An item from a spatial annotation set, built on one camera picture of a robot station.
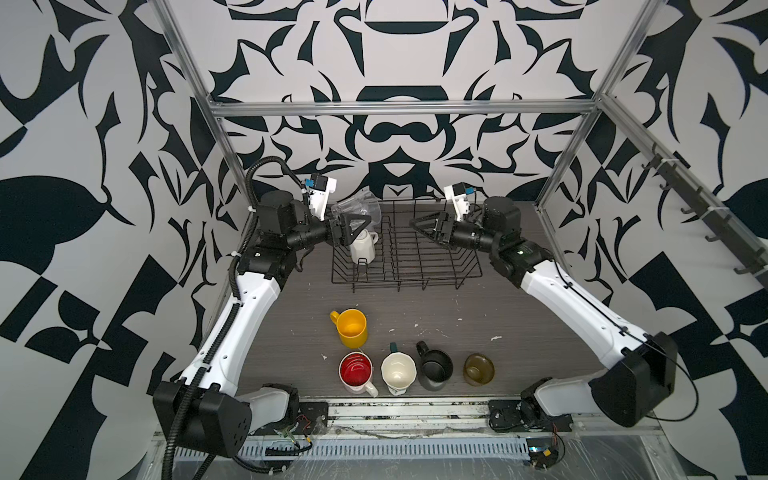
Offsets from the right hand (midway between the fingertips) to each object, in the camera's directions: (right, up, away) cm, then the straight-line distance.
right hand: (415, 224), depth 69 cm
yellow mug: (-16, -29, +19) cm, 38 cm away
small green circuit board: (+30, -53, +3) cm, 62 cm away
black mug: (+7, -38, +12) cm, 40 cm away
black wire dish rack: (0, -10, +34) cm, 36 cm away
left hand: (-13, +3, 0) cm, 14 cm away
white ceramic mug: (-13, -6, +25) cm, 29 cm away
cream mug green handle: (-3, -38, +11) cm, 40 cm away
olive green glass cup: (+18, -39, +13) cm, 45 cm away
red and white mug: (-15, -39, +11) cm, 43 cm away
